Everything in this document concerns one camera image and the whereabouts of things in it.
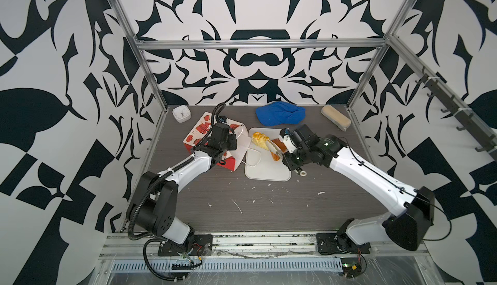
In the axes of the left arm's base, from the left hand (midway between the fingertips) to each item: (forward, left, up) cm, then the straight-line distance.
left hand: (232, 132), depth 89 cm
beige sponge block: (+18, -59, -12) cm, 62 cm away
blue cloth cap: (+21, -25, -11) cm, 35 cm away
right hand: (-16, -22, +3) cm, 27 cm away
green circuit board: (-50, -43, -16) cm, 68 cm away
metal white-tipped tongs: (-10, -18, +2) cm, 21 cm away
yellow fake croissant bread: (-3, -13, -1) cm, 13 cm away
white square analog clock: (+23, +30, -11) cm, 39 cm away
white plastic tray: (-10, -12, -12) cm, 20 cm away
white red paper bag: (-10, 0, -6) cm, 12 cm away
